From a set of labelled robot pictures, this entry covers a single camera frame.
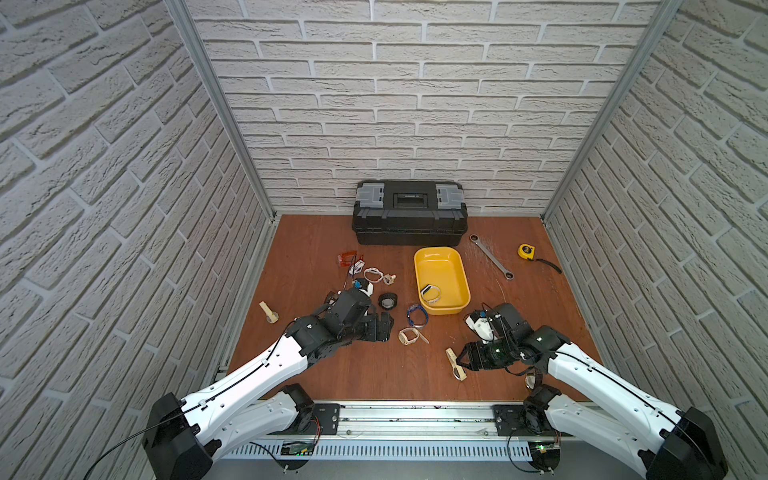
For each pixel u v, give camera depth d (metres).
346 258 1.04
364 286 0.69
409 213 0.98
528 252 1.06
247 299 0.97
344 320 0.57
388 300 0.94
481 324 0.75
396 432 0.73
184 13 0.70
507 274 1.01
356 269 1.01
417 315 0.92
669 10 0.68
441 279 0.98
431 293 0.97
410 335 0.87
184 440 0.38
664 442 0.40
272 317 0.89
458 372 0.80
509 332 0.62
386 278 1.00
